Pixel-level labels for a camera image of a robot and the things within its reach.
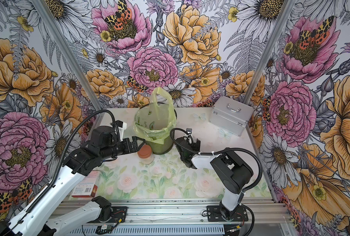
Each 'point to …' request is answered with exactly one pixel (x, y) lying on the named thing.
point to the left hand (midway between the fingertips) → (137, 147)
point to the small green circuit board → (103, 229)
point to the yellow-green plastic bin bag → (156, 122)
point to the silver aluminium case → (230, 114)
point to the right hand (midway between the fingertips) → (188, 141)
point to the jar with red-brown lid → (145, 155)
